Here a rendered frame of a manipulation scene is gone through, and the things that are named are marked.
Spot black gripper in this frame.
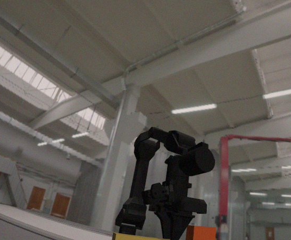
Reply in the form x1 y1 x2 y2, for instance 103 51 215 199
149 176 207 240

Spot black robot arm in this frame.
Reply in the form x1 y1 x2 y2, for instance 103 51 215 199
115 127 215 235

